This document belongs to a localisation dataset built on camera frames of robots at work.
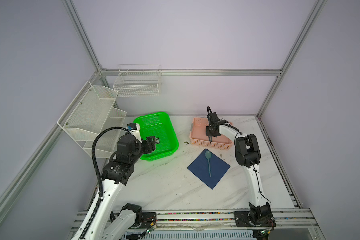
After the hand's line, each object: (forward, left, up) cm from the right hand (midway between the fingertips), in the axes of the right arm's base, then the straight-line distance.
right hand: (209, 131), depth 109 cm
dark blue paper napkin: (-28, +8, -2) cm, 29 cm away
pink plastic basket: (0, +8, -5) cm, 10 cm away
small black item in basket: (-9, +38, +1) cm, 39 cm away
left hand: (-28, +35, +28) cm, 53 cm away
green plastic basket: (+6, +39, +1) cm, 39 cm away
